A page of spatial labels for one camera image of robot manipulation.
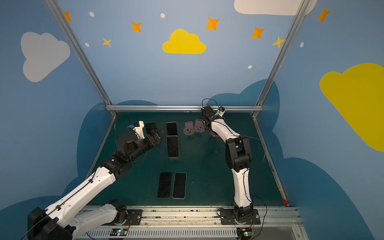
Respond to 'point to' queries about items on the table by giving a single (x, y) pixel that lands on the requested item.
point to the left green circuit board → (118, 232)
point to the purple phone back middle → (171, 128)
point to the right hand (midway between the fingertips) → (218, 121)
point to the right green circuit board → (245, 232)
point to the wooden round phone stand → (214, 134)
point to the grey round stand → (199, 126)
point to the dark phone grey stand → (164, 185)
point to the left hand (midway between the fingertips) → (163, 133)
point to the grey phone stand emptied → (189, 128)
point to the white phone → (179, 186)
